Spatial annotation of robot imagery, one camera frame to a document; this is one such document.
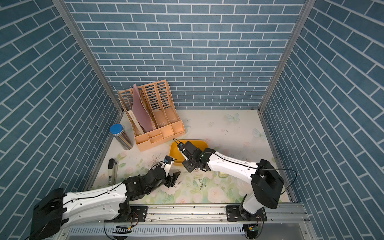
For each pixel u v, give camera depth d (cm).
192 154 62
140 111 100
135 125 89
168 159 69
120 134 85
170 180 69
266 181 43
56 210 41
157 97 110
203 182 85
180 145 72
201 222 73
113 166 86
